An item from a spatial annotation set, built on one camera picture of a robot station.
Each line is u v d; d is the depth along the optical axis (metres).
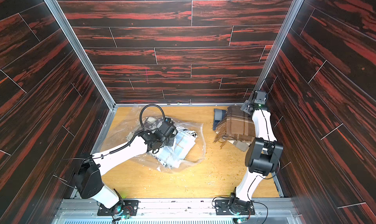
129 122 1.10
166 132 0.64
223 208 0.73
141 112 0.72
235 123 0.96
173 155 0.80
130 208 0.73
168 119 0.74
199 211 0.74
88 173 0.42
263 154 0.49
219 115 1.12
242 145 0.94
